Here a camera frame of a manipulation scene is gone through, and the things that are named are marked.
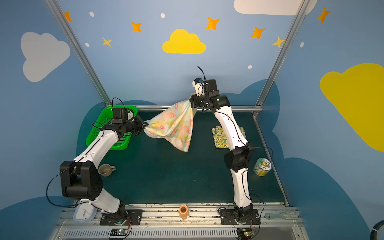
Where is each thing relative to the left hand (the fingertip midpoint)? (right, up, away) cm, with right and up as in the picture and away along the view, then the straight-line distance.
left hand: (150, 122), depth 87 cm
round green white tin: (+65, -25, -2) cm, 70 cm away
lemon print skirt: (+45, -11, +17) cm, 49 cm away
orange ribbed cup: (+21, -41, -21) cm, 51 cm away
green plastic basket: (-41, +4, +25) cm, 48 cm away
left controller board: (-10, -53, -16) cm, 57 cm away
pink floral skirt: (+14, -1, +1) cm, 14 cm away
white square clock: (-29, -45, -13) cm, 55 cm away
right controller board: (+50, -55, -15) cm, 76 cm away
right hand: (+24, +14, -3) cm, 28 cm away
